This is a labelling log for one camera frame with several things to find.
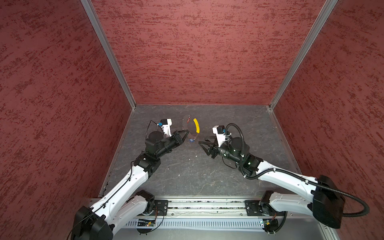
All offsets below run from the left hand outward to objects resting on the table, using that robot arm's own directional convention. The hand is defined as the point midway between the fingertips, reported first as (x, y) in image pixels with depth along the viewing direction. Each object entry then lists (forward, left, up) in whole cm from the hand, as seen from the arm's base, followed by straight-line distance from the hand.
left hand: (190, 134), depth 72 cm
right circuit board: (-35, -40, -25) cm, 59 cm away
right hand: (-4, -5, -2) cm, 7 cm away
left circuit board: (-35, +22, -28) cm, 50 cm away
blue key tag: (0, -1, -6) cm, 6 cm away
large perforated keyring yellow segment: (+6, -4, -1) cm, 7 cm away
